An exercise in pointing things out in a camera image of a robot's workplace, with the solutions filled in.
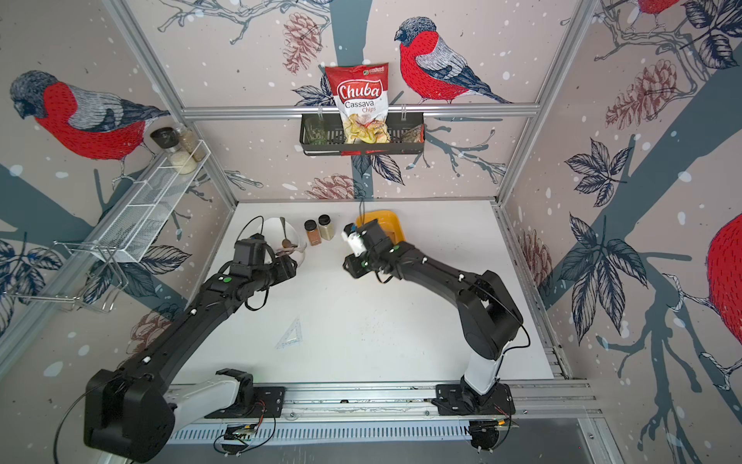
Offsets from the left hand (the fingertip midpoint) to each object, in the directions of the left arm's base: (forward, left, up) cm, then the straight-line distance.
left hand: (293, 260), depth 84 cm
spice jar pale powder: (+19, -6, -8) cm, 22 cm away
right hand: (+1, -16, -3) cm, 16 cm away
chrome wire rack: (-13, +42, +8) cm, 45 cm away
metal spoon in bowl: (+14, +8, -11) cm, 19 cm away
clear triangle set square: (-17, +1, -17) cm, 24 cm away
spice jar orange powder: (+19, -1, -6) cm, 20 cm away
